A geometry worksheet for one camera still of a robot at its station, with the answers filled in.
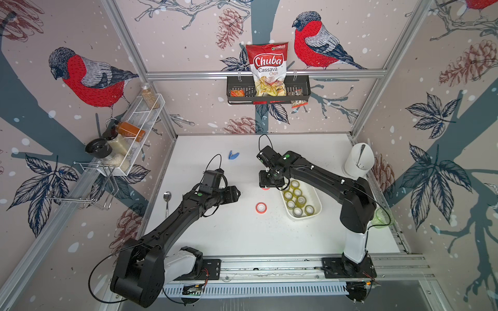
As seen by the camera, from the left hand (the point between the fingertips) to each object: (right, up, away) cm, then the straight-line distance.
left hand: (238, 190), depth 84 cm
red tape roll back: (+13, +1, -1) cm, 13 cm away
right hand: (+11, +3, +1) cm, 11 cm away
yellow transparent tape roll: (+24, -4, +9) cm, 26 cm away
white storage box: (+35, -5, +6) cm, 36 cm away
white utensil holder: (+62, +13, +13) cm, 65 cm away
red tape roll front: (+10, -9, +6) cm, 15 cm away
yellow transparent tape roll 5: (+33, -10, +4) cm, 35 cm away
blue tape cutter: (-5, +14, +24) cm, 28 cm away
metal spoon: (-35, -5, +8) cm, 36 cm away
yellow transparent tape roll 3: (+25, -8, +6) cm, 27 cm away
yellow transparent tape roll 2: (+29, -3, +10) cm, 31 cm away
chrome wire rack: (-44, +8, -26) cm, 52 cm away
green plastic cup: (+65, -13, +2) cm, 66 cm away
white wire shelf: (-42, +38, +4) cm, 57 cm away
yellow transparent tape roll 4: (+30, -7, +6) cm, 31 cm away
